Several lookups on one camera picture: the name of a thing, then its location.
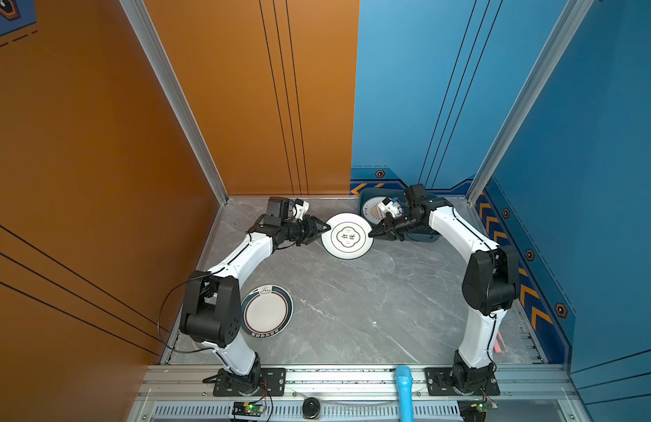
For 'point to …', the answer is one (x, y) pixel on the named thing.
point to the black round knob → (310, 408)
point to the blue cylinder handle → (405, 389)
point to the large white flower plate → (348, 237)
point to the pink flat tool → (500, 346)
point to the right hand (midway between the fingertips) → (369, 235)
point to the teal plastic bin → (413, 236)
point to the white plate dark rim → (266, 310)
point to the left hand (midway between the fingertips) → (329, 228)
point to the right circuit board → (483, 406)
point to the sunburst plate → (371, 211)
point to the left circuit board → (245, 409)
